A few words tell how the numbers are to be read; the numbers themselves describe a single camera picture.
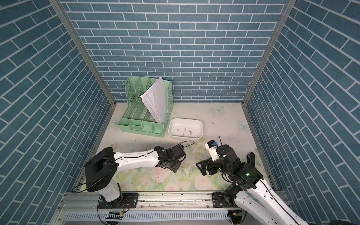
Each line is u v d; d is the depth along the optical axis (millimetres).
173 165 740
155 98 915
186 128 1044
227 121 1120
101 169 461
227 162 510
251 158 845
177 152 662
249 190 468
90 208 724
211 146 630
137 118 1073
